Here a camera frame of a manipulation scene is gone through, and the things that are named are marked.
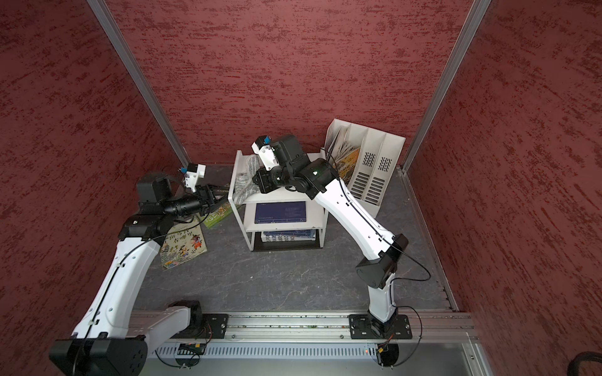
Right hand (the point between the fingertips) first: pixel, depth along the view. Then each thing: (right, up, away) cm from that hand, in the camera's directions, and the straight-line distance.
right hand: (256, 184), depth 69 cm
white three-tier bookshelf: (+19, -12, +13) cm, 25 cm away
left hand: (-7, -4, -2) cm, 8 cm away
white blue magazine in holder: (+31, +16, +28) cm, 45 cm away
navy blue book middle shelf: (+7, -10, +13) cm, 17 cm away
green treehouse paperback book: (-24, -14, +29) cm, 40 cm away
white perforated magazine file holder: (+43, +12, +44) cm, 63 cm away
